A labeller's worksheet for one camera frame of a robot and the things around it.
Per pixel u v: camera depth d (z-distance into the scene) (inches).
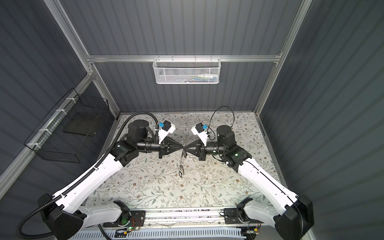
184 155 26.3
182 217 29.7
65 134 28.4
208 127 23.2
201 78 36.0
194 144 24.7
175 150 24.8
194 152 24.9
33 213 14.3
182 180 34.1
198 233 27.8
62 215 14.6
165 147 22.4
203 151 22.8
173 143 24.7
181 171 25.8
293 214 14.9
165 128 22.1
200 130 23.0
